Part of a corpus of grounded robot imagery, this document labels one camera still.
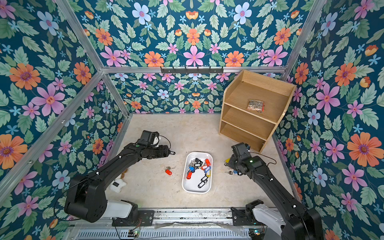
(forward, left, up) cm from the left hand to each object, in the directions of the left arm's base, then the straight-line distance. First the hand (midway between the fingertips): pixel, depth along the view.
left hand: (167, 151), depth 87 cm
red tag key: (-8, +1, -11) cm, 13 cm away
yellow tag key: (-5, -36, -10) cm, 38 cm away
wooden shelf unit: (+11, -44, +7) cm, 46 cm away
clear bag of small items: (+10, -52, +23) cm, 58 cm away
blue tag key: (-12, -40, -10) cm, 43 cm away
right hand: (-10, -36, +1) cm, 38 cm away
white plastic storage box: (-11, -17, -10) cm, 22 cm away
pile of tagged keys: (-5, -17, -10) cm, 20 cm away
